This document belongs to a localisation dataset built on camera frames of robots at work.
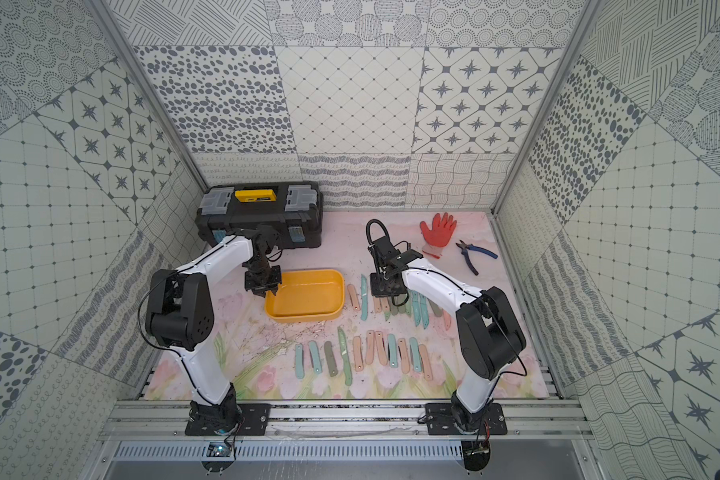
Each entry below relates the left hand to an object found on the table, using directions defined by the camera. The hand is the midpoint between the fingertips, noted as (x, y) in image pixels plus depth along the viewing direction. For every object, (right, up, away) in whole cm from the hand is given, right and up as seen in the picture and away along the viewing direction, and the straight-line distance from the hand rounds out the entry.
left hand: (281, 292), depth 91 cm
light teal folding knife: (+12, -17, -7) cm, 22 cm away
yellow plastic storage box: (+7, -2, +6) cm, 9 cm away
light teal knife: (+34, -16, -6) cm, 38 cm away
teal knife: (+41, -17, -7) cm, 44 cm away
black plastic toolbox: (+1, +25, +6) cm, 26 cm away
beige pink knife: (+24, -17, -5) cm, 30 cm away
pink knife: (+31, -15, -5) cm, 35 cm away
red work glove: (+54, +18, +21) cm, 60 cm away
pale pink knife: (+27, -15, -5) cm, 32 cm away
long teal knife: (+25, -3, +7) cm, 26 cm away
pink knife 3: (+43, -19, -7) cm, 48 cm away
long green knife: (+19, -14, -3) cm, 24 cm away
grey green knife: (+16, -18, -7) cm, 25 cm away
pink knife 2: (+37, -17, -7) cm, 41 cm away
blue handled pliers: (+62, +13, +17) cm, 66 cm away
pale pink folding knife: (+22, -2, +7) cm, 23 cm away
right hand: (+32, 0, -2) cm, 32 cm away
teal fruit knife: (+45, -6, +3) cm, 45 cm away
